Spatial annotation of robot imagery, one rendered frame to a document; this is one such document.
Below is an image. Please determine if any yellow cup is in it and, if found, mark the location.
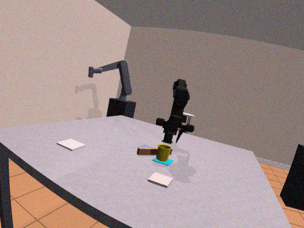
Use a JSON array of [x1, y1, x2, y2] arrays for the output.
[[156, 144, 172, 162]]

